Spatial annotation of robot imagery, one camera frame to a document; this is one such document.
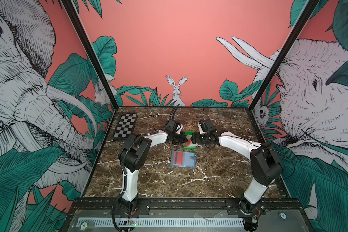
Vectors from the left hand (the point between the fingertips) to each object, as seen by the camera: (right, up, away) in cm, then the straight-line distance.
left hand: (189, 138), depth 95 cm
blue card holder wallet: (-1, -13, -4) cm, 14 cm away
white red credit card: (-1, -3, -1) cm, 3 cm away
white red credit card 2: (-8, -12, -4) cm, 15 cm away
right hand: (+2, +2, -3) cm, 4 cm away
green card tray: (-1, +5, -10) cm, 11 cm away
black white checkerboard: (-47, +8, +9) cm, 48 cm away
